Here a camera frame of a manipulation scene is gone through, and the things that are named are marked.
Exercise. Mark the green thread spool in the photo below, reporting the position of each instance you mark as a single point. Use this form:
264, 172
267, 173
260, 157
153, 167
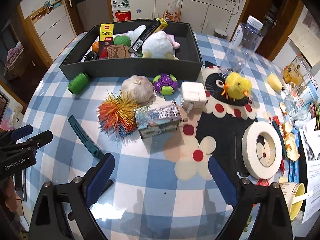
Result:
78, 83

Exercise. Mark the white power adapter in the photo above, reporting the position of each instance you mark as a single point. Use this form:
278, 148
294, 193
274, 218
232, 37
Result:
193, 95

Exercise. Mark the orange mandarin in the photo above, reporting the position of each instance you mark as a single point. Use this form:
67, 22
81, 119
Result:
95, 47

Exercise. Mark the white baymax figure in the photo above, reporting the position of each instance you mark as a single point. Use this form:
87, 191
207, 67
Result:
134, 34

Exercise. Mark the black round cap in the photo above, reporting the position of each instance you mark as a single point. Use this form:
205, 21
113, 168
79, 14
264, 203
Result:
91, 56

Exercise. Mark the yellow chick toy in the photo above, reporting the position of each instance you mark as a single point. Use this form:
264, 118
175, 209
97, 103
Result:
236, 87

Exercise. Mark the yellow glue box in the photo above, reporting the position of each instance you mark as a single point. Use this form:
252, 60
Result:
105, 39
157, 24

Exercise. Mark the brown waffle pouch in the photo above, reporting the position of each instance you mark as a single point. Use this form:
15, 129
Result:
118, 52

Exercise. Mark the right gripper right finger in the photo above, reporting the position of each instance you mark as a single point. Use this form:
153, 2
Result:
241, 194

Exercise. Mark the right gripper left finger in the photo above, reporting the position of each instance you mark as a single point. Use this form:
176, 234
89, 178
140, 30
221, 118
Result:
86, 192

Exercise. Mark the pet feeder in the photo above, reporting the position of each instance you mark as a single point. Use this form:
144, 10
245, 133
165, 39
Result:
220, 33

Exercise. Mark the white drawer unit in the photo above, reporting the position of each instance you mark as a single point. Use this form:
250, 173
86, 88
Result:
49, 30

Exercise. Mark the red gift box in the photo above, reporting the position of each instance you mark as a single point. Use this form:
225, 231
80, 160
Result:
123, 16

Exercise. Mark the black cat felt mat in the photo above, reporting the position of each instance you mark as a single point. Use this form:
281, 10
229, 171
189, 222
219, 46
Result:
216, 130

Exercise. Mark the orange rubber string ball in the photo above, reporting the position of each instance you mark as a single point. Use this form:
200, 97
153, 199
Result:
116, 115

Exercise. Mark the white pink plush bunny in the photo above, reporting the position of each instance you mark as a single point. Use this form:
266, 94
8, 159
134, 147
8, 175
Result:
160, 46

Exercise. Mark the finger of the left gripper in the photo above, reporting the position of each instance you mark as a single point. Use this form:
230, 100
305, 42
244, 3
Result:
32, 144
10, 137

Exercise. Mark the clear plastic water bottle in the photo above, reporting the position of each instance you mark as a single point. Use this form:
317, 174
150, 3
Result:
245, 41

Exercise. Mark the brown wooden door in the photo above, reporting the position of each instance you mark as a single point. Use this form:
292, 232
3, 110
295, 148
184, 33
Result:
279, 18

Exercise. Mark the white cabinet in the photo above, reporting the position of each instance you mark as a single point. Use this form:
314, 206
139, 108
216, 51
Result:
204, 16

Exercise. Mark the orange plastic bag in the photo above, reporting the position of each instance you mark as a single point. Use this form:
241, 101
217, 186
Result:
172, 11

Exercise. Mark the holographic small box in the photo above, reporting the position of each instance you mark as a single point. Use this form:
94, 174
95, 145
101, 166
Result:
156, 119

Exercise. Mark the yellow sponge ball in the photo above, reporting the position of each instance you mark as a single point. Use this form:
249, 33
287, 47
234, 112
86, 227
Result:
274, 82

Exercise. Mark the white tape roll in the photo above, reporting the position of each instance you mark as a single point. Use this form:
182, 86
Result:
261, 150

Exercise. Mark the white yellow mug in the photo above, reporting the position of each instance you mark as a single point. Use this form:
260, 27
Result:
294, 194

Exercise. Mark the teal tool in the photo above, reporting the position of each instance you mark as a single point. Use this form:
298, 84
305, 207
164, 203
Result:
85, 139

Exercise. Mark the green crochet rattle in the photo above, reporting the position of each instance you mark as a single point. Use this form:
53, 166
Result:
122, 40

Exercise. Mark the garlic bulb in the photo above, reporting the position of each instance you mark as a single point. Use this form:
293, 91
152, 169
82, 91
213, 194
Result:
139, 88

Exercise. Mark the purple green spinner toy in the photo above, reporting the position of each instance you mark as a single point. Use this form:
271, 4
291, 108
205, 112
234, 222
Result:
165, 84

